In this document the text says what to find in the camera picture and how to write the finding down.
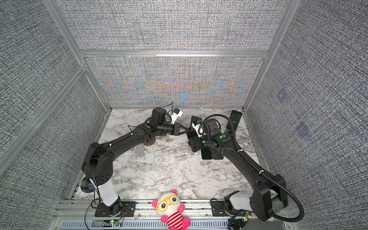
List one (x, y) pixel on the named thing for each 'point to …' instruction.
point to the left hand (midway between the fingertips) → (188, 131)
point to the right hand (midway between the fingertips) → (195, 138)
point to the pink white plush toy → (168, 205)
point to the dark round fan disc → (86, 186)
